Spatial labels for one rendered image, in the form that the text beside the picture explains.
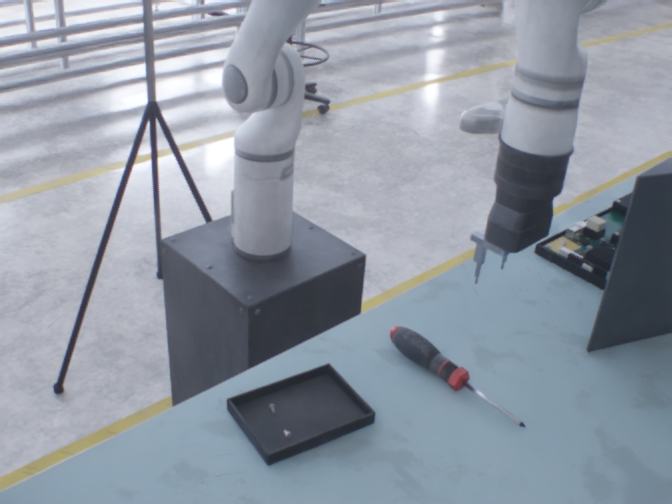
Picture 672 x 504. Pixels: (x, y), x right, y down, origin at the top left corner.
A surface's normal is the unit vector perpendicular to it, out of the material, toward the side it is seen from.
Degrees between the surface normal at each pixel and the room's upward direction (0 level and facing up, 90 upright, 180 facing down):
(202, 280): 90
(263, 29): 92
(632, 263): 90
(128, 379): 0
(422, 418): 0
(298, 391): 0
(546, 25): 105
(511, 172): 90
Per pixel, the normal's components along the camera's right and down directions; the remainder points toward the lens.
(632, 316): 0.34, 0.51
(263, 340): 0.68, 0.42
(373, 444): 0.07, -0.85
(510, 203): -0.73, 0.48
